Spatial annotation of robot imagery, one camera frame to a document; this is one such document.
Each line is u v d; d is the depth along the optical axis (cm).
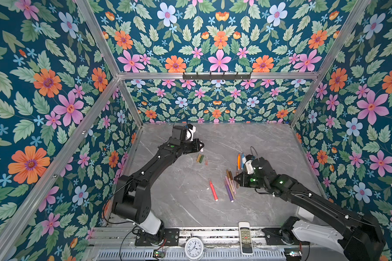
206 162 99
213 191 87
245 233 74
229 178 91
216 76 93
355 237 39
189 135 74
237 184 76
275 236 73
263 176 59
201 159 101
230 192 86
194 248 68
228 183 90
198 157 101
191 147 76
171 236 74
